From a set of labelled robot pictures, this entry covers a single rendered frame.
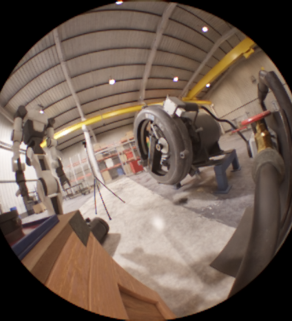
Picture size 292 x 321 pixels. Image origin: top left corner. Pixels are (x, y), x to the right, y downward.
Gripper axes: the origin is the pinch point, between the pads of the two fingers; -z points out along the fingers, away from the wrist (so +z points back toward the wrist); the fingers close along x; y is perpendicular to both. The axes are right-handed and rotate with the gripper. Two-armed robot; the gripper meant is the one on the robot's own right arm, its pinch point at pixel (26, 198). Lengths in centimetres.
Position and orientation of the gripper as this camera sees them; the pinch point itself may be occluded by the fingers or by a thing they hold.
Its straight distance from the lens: 84.3
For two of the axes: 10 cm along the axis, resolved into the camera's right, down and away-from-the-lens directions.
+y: 0.6, 0.0, 10.0
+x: 8.3, -5.5, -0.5
